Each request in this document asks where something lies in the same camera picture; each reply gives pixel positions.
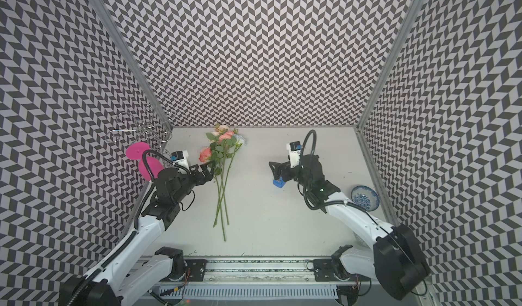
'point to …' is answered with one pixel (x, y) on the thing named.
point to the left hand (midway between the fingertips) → (208, 165)
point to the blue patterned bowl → (366, 198)
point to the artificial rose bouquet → (223, 141)
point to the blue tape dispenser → (279, 183)
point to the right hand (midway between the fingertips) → (279, 163)
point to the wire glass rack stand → (155, 130)
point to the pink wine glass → (135, 151)
